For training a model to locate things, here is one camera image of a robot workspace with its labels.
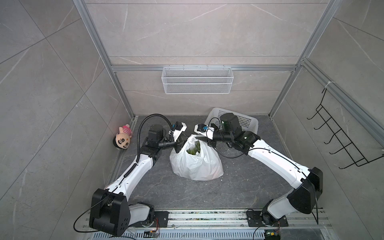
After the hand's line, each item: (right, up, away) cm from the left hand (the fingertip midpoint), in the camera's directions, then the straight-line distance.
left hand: (193, 137), depth 74 cm
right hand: (+3, +2, -2) cm, 4 cm away
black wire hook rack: (+67, -8, -15) cm, 69 cm away
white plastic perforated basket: (+41, +8, +33) cm, 53 cm away
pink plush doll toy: (-47, -4, +22) cm, 52 cm away
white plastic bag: (+6, -16, +3) cm, 17 cm away
